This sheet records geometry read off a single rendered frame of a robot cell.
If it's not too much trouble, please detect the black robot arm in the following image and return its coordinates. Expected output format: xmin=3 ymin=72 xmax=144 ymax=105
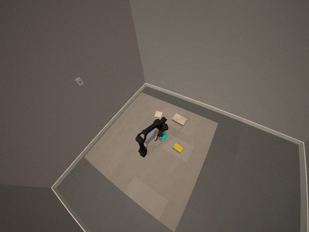
xmin=135 ymin=117 xmax=168 ymax=157

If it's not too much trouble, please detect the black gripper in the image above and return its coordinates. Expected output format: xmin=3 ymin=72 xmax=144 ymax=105
xmin=157 ymin=127 xmax=164 ymax=137

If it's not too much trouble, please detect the beige flat rectangular block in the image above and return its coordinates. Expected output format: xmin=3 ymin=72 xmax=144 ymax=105
xmin=172 ymin=113 xmax=187 ymax=126

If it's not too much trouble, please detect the beige flat pad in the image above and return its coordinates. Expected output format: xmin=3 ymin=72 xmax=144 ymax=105
xmin=155 ymin=111 xmax=163 ymax=118

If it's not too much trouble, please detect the yellow flat rectangular block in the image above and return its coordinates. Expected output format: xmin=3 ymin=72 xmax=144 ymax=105
xmin=173 ymin=143 xmax=184 ymax=153

